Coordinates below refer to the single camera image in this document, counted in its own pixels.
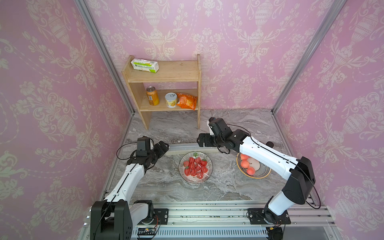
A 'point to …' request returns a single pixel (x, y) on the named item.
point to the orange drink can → (152, 96)
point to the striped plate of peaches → (251, 167)
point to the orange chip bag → (186, 101)
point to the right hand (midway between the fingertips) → (203, 140)
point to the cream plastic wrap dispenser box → (180, 148)
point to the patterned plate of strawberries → (195, 167)
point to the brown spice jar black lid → (270, 144)
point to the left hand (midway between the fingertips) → (166, 149)
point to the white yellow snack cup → (171, 99)
